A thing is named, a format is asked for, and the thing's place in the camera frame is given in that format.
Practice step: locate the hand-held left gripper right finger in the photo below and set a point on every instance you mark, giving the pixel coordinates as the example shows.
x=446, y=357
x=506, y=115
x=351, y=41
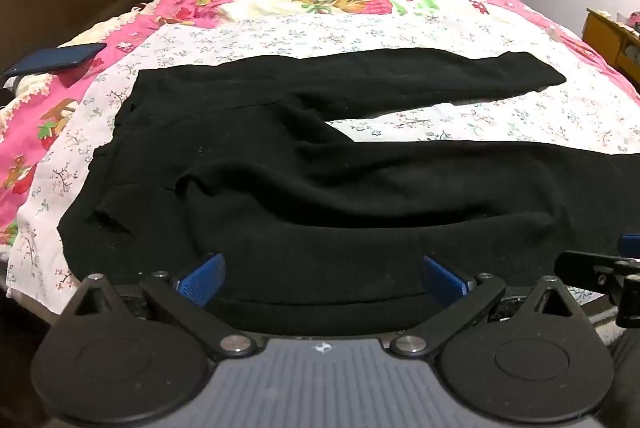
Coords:
x=442, y=280

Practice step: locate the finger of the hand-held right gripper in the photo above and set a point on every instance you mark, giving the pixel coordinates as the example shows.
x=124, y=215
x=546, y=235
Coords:
x=590, y=264

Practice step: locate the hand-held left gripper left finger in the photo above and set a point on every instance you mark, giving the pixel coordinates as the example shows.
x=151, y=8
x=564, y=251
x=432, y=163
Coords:
x=202, y=280

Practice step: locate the black pants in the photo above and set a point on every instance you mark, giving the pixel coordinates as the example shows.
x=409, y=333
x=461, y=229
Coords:
x=300, y=188

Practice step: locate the yellow wooden desk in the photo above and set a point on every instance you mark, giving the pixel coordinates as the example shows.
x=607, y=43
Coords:
x=600, y=33

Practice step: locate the white floral bedsheet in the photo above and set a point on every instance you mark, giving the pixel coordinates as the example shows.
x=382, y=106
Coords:
x=350, y=38

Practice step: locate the dark blue smartphone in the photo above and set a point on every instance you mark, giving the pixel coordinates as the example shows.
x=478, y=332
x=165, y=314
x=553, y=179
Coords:
x=55, y=58

